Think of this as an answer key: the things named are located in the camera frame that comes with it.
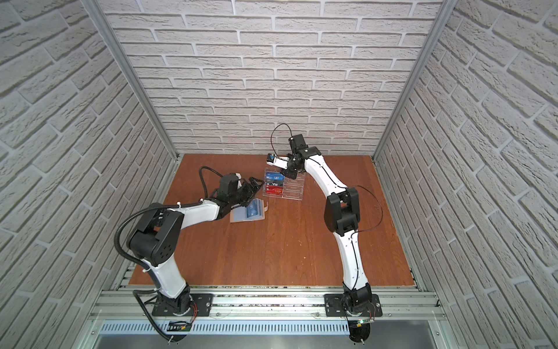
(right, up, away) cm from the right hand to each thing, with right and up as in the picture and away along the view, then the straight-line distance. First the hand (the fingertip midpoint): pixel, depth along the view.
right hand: (289, 167), depth 98 cm
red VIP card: (-7, -11, +5) cm, 14 cm away
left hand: (-10, -8, -5) cm, 14 cm away
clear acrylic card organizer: (+2, -10, +5) cm, 12 cm away
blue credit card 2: (-7, -4, +2) cm, 9 cm away
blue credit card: (-17, -19, -3) cm, 26 cm away
